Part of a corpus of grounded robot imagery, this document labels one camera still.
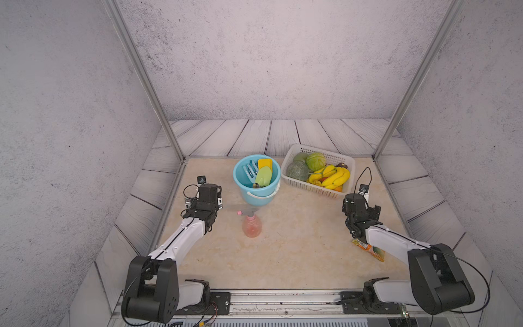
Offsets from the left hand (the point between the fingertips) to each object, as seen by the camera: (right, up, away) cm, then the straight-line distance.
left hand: (206, 197), depth 88 cm
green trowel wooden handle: (+24, +8, +9) cm, 27 cm away
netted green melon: (+41, +11, +12) cm, 45 cm away
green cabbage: (+50, +16, +14) cm, 54 cm away
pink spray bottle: (+19, -12, -1) cm, 23 cm away
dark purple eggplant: (+65, +14, +19) cm, 69 cm away
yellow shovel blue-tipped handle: (+25, +15, +10) cm, 31 cm away
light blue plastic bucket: (+23, 0, -1) cm, 23 cm away
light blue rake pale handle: (+18, +11, +10) cm, 24 cm away
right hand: (+68, -2, 0) cm, 68 cm away
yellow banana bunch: (+56, +8, +9) cm, 57 cm away
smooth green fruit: (+44, +19, +22) cm, 53 cm away
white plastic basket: (+61, +18, +23) cm, 67 cm away
